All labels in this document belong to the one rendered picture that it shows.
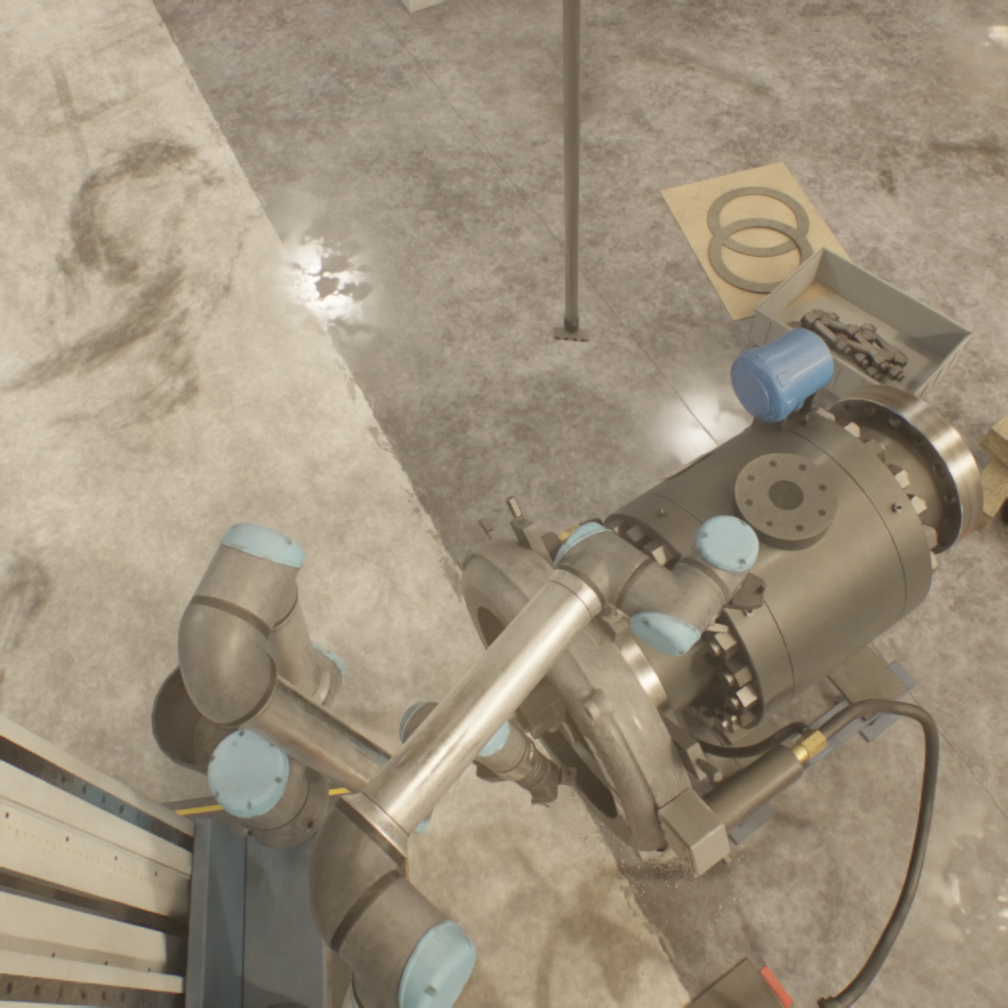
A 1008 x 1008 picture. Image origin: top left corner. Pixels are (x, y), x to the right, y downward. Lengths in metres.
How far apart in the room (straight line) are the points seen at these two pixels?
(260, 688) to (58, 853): 0.41
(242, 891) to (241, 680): 0.82
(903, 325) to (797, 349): 1.54
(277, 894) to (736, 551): 1.18
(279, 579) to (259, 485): 1.89
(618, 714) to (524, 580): 0.31
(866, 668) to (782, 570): 0.70
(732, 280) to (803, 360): 1.59
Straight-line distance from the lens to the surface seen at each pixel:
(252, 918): 2.02
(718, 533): 1.34
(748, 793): 1.82
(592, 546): 1.32
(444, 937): 1.18
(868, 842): 2.70
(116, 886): 1.70
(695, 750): 1.73
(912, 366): 3.49
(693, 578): 1.31
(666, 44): 4.78
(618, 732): 1.70
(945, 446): 2.26
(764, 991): 2.58
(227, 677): 1.26
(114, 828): 1.58
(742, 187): 3.99
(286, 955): 1.99
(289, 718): 1.37
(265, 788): 1.77
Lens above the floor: 2.54
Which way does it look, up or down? 59 degrees down
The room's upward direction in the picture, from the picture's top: 5 degrees counter-clockwise
